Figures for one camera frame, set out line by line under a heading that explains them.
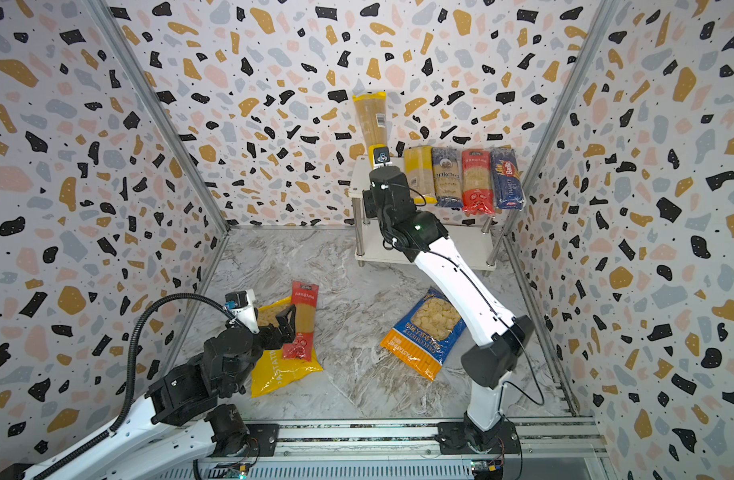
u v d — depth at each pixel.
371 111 0.71
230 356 0.48
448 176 0.84
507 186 0.79
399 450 0.73
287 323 0.63
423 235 0.49
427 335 0.88
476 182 0.82
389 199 0.52
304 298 0.97
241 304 0.57
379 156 0.58
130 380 0.44
